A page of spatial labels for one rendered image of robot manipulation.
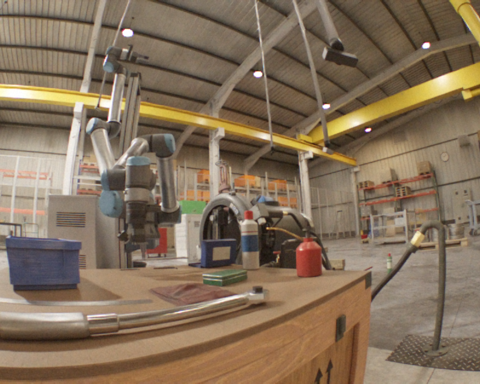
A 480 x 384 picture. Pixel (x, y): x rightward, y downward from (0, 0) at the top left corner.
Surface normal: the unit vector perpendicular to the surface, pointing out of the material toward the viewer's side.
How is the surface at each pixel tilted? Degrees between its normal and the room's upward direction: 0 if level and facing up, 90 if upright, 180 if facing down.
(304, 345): 90
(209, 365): 90
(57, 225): 90
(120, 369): 90
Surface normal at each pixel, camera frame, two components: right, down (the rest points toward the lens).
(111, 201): -0.33, -0.07
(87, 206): 0.28, -0.18
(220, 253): 0.65, 0.00
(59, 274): 0.79, -0.14
